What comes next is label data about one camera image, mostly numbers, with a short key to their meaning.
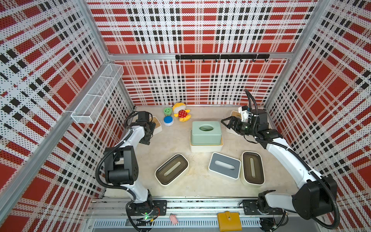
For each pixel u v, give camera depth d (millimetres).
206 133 837
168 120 1101
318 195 387
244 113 721
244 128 675
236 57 902
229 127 690
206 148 950
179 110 1110
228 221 684
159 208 733
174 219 689
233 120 691
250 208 733
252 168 839
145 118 745
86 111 688
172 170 821
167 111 1115
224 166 868
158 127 1029
